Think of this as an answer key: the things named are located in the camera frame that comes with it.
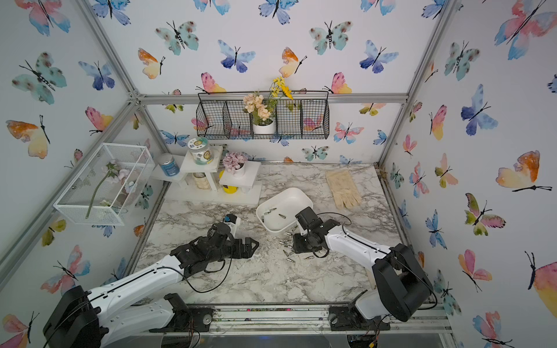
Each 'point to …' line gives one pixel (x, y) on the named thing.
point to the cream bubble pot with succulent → (201, 180)
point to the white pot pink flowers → (235, 162)
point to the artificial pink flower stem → (115, 172)
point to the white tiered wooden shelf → (212, 183)
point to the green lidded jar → (200, 151)
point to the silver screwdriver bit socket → (271, 210)
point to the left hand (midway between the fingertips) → (252, 243)
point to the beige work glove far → (343, 190)
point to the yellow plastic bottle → (229, 189)
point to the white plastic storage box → (278, 212)
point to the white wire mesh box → (106, 190)
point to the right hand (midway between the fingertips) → (299, 244)
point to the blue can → (168, 164)
